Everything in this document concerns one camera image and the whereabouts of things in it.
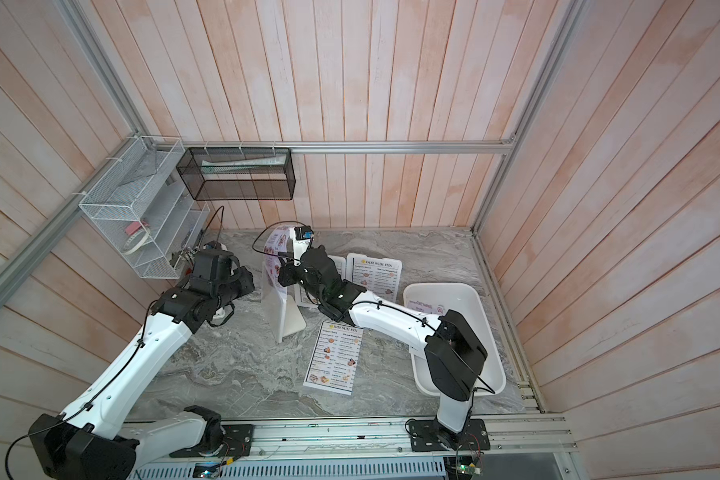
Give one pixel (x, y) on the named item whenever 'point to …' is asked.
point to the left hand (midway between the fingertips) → (248, 281)
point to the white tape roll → (134, 242)
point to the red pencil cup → (185, 267)
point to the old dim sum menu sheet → (334, 357)
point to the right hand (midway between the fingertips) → (276, 255)
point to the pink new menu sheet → (276, 247)
